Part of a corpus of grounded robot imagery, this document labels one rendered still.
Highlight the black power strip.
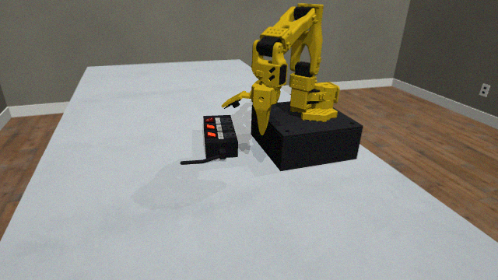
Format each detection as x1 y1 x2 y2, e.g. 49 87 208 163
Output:
181 115 238 165

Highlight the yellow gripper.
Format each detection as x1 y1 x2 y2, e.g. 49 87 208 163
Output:
222 80 282 135

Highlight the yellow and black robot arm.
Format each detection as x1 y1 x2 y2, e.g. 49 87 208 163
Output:
251 4 338 122

